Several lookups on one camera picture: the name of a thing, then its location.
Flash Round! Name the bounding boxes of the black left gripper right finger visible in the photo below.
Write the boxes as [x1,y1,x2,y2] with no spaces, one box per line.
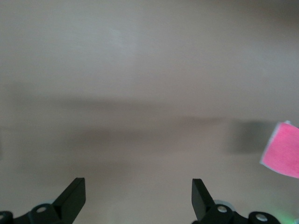
[191,179,237,224]

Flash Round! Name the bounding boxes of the pink fluffy towel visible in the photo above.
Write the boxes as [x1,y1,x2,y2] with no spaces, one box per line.
[260,120,299,180]

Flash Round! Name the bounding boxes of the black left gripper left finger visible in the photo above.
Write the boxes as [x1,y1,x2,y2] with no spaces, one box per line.
[16,177,86,224]

